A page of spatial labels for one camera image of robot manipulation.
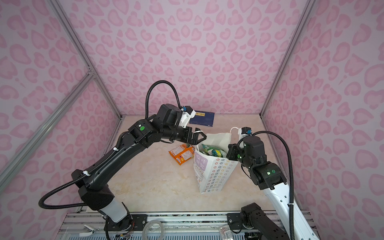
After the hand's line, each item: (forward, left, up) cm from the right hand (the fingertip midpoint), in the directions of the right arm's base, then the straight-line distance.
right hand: (227, 145), depth 69 cm
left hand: (+1, +13, +8) cm, 15 cm away
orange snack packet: (+10, +24, -25) cm, 36 cm away
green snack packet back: (-1, +6, -5) cm, 8 cm away
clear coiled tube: (-31, +38, -24) cm, 54 cm away
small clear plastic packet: (-31, +1, -25) cm, 40 cm away
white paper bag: (-10, +7, -4) cm, 13 cm away
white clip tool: (-33, +64, -26) cm, 76 cm away
